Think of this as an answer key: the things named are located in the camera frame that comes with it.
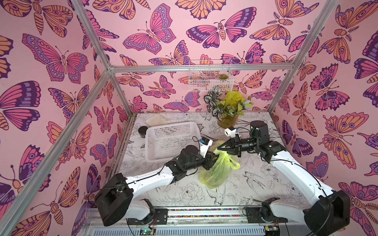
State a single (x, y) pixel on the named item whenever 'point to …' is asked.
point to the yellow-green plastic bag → (218, 173)
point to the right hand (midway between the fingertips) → (220, 148)
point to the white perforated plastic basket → (163, 143)
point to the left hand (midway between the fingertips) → (219, 155)
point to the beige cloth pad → (157, 119)
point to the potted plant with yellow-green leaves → (227, 106)
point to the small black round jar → (142, 131)
